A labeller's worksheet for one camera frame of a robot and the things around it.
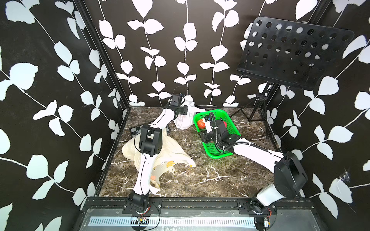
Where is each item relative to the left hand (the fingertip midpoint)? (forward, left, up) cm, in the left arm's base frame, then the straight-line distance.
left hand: (186, 105), depth 105 cm
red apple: (-12, -28, -7) cm, 31 cm away
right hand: (-25, -8, +4) cm, 27 cm away
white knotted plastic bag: (-11, 0, -5) cm, 12 cm away
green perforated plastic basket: (-34, -13, -3) cm, 37 cm away
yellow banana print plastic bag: (-36, +10, -7) cm, 38 cm away
